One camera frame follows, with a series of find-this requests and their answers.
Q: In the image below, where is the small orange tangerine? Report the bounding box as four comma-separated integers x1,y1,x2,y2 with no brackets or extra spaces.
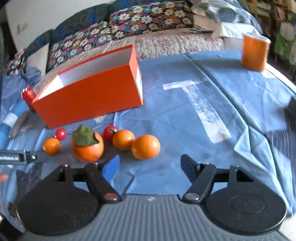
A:
43,138,61,156

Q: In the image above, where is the red cherry tomato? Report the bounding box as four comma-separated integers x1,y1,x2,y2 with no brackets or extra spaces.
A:
54,128,67,141

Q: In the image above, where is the orange mandarin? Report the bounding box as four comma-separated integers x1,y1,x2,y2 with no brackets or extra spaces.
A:
112,130,135,151

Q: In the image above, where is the red tomato with stem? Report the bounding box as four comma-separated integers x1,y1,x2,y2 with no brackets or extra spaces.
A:
103,126,118,143

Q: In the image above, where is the large orange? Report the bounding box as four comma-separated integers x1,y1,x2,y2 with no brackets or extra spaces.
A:
131,135,161,160

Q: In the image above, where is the red soda can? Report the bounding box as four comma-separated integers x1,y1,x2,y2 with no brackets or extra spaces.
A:
21,86,37,112

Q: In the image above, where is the blue tablecloth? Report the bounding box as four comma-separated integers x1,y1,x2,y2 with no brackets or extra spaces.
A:
0,49,296,232

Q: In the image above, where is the white pillow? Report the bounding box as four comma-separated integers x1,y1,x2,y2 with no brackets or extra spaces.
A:
27,43,49,76

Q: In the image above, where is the orange cardboard box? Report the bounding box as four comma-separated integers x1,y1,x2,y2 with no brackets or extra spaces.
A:
32,45,144,128

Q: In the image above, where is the black box on table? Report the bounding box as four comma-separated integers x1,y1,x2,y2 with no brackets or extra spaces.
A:
285,97,296,121

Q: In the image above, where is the floral cushion left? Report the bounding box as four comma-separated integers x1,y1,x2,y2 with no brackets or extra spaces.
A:
46,21,112,72

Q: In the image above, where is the floral cushion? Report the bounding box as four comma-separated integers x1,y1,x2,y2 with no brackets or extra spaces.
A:
46,21,112,72
109,1,193,40

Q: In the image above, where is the orange cylindrical cup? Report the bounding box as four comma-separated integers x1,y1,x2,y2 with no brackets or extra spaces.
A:
241,33,271,72

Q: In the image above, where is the pink quilted sofa cover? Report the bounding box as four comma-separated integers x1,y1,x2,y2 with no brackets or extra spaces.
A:
34,28,225,94

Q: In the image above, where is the dark blue sofa backrest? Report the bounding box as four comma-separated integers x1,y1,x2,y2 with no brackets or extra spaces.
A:
23,0,144,58

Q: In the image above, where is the blue grey patterned bedding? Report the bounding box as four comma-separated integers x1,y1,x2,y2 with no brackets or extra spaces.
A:
190,1,263,39

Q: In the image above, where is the floral cushion right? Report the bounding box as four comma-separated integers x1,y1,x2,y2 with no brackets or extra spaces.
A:
109,1,193,40

